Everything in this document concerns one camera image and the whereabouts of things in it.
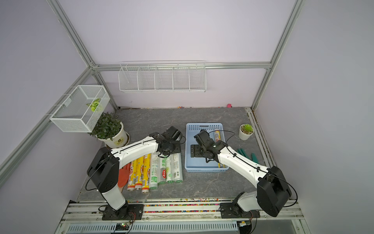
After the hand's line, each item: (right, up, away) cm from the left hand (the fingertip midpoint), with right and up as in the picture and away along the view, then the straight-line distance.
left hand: (177, 150), depth 87 cm
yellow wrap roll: (-17, -12, -4) cm, 22 cm away
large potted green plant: (-42, +12, +1) cm, 43 cm away
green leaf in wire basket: (-47, +28, -5) cm, 55 cm away
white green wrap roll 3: (-9, -10, -3) cm, 14 cm away
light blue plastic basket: (+13, -9, +2) cm, 16 cm away
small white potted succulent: (+45, +11, +9) cm, 47 cm away
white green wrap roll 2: (-4, -10, -3) cm, 11 cm away
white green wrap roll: (+1, -9, -3) cm, 10 cm away
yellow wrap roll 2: (-22, -12, -4) cm, 25 cm away
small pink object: (+41, +32, +37) cm, 63 cm away
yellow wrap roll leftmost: (-25, -15, -7) cm, 30 cm away
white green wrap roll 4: (-13, -14, -7) cm, 20 cm away
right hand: (+12, +1, -3) cm, 13 cm away
